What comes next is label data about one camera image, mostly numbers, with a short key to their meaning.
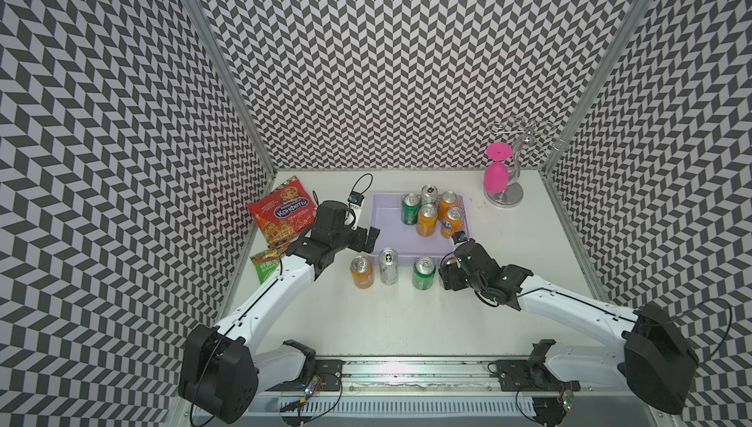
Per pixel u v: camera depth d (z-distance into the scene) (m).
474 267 0.63
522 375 0.73
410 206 0.97
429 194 0.95
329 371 0.74
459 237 0.74
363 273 0.80
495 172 0.93
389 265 0.79
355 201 0.71
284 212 1.01
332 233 0.61
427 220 0.94
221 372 0.39
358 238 0.72
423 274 0.82
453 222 0.93
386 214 1.05
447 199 0.97
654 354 0.40
